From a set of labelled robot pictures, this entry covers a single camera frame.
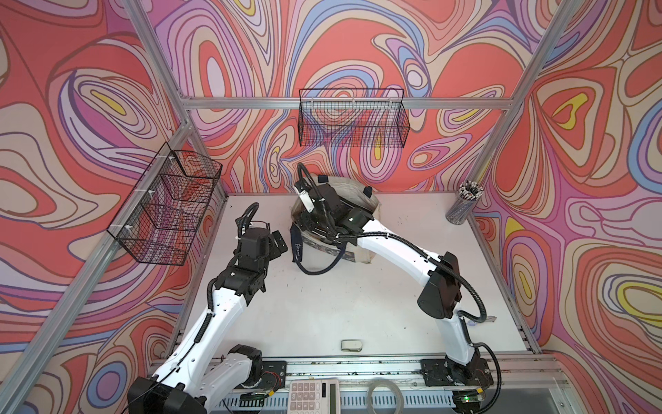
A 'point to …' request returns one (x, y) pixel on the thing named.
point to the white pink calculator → (314, 397)
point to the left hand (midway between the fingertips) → (270, 239)
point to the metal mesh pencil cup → (470, 191)
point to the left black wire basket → (156, 222)
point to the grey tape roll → (400, 400)
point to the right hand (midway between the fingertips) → (308, 211)
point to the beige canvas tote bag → (353, 192)
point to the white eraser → (351, 345)
